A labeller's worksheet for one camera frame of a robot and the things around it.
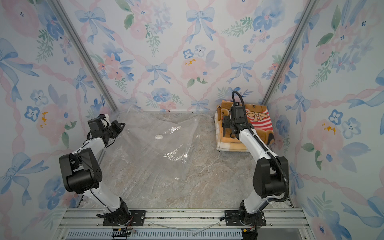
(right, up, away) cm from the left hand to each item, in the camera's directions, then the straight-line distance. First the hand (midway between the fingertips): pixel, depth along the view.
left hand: (126, 122), depth 93 cm
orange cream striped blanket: (+62, -13, -6) cm, 63 cm away
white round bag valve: (+20, -9, +1) cm, 22 cm away
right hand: (+66, +2, -4) cm, 66 cm away
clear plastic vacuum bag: (+17, -14, +2) cm, 22 cm away
